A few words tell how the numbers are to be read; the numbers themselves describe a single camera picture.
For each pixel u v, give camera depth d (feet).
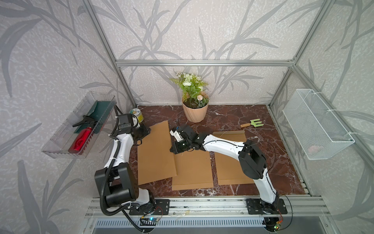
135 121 2.44
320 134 1.97
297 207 2.47
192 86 3.05
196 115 3.25
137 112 3.45
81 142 1.96
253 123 3.57
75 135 2.09
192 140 2.23
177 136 2.48
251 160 1.68
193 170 2.84
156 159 2.99
